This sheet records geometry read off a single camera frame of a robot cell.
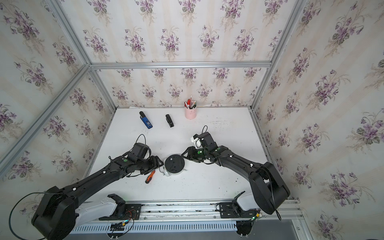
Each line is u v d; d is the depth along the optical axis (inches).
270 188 16.6
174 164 33.3
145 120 42.5
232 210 27.4
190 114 42.8
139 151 25.6
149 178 32.4
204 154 27.6
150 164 29.0
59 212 15.4
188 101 42.3
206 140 26.1
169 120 42.3
